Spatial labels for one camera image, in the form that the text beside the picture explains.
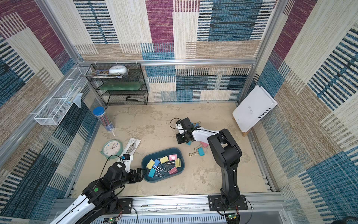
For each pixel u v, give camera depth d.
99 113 0.90
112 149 0.92
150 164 0.85
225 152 0.52
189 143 0.89
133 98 1.10
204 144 0.96
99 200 0.55
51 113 0.70
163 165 0.86
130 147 0.95
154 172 0.85
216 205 0.73
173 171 0.83
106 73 0.92
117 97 1.19
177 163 0.85
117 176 0.61
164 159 0.88
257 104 0.91
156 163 0.87
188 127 0.79
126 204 0.73
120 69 0.89
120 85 0.99
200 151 0.94
